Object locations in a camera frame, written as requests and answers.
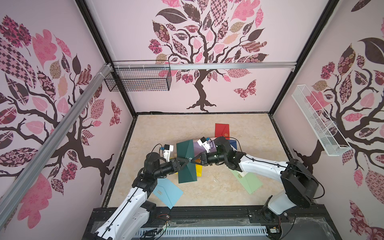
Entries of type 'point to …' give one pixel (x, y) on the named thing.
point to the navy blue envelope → (233, 143)
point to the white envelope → (243, 173)
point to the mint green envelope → (250, 181)
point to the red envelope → (222, 130)
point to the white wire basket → (329, 137)
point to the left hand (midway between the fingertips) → (187, 165)
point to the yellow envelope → (199, 170)
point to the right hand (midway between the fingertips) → (191, 163)
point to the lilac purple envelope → (198, 149)
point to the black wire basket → (139, 79)
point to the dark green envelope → (188, 173)
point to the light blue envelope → (167, 192)
